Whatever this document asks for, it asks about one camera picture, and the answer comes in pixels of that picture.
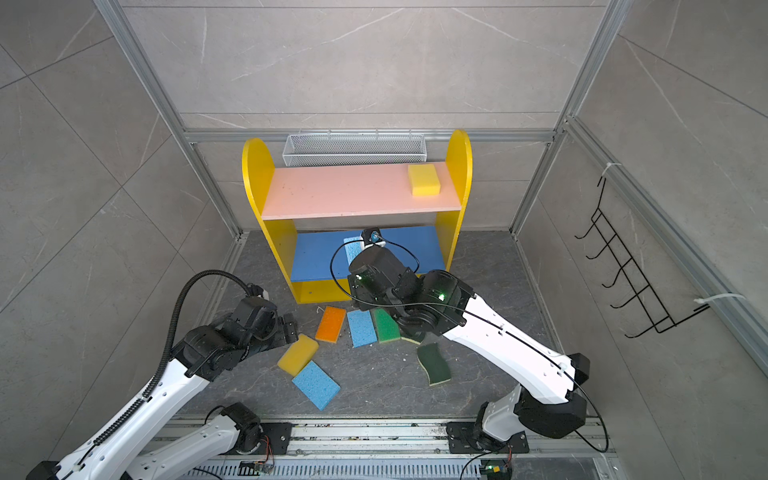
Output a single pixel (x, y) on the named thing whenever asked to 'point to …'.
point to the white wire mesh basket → (347, 149)
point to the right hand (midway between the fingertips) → (365, 275)
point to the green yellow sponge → (387, 329)
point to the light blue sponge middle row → (363, 328)
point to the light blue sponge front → (316, 385)
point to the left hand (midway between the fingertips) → (284, 321)
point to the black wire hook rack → (630, 275)
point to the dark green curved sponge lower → (435, 365)
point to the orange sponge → (331, 324)
